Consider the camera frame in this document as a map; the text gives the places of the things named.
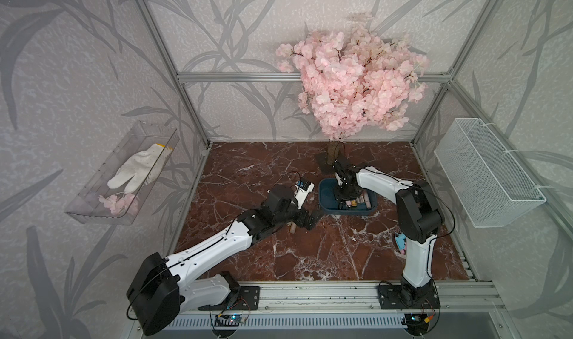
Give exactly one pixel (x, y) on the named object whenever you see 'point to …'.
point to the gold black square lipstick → (354, 203)
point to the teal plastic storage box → (365, 204)
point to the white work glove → (143, 166)
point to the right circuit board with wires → (417, 323)
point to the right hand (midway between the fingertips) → (339, 196)
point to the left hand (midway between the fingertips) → (314, 207)
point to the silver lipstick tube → (367, 200)
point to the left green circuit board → (228, 320)
